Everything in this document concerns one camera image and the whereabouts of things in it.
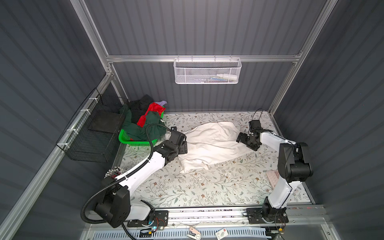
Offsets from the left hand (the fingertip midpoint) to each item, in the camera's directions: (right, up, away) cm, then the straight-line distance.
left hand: (179, 145), depth 85 cm
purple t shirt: (-17, +29, +27) cm, 43 cm away
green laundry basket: (-39, +3, +14) cm, 41 cm away
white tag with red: (+21, -39, -17) cm, 48 cm away
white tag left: (+8, -39, -17) cm, 43 cm away
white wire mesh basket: (+18, +53, +26) cm, 62 cm away
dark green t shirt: (-30, +7, +14) cm, 34 cm away
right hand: (+42, 0, +14) cm, 44 cm away
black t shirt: (-32, +25, +21) cm, 45 cm away
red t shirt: (-23, +25, +23) cm, 41 cm away
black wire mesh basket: (-43, +6, -10) cm, 45 cm away
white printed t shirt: (+19, -1, +17) cm, 26 cm away
